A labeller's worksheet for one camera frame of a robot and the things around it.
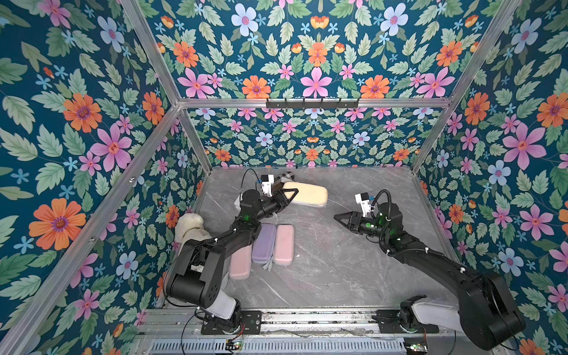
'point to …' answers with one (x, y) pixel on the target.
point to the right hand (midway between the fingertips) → (341, 214)
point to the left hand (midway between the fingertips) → (298, 191)
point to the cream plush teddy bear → (190, 226)
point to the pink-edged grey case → (284, 249)
